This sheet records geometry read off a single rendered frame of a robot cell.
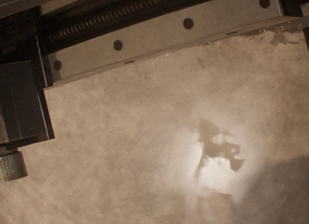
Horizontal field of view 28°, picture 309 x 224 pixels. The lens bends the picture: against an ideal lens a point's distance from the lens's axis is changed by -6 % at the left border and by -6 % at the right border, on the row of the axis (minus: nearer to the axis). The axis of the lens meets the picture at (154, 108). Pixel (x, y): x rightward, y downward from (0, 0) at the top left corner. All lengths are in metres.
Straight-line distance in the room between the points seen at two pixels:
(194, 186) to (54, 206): 0.27
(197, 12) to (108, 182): 0.67
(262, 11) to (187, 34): 0.08
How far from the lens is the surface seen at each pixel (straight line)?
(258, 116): 1.23
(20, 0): 0.31
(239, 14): 0.55
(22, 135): 0.63
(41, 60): 0.65
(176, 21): 0.58
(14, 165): 0.65
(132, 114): 1.19
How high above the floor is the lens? 1.18
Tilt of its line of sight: 83 degrees down
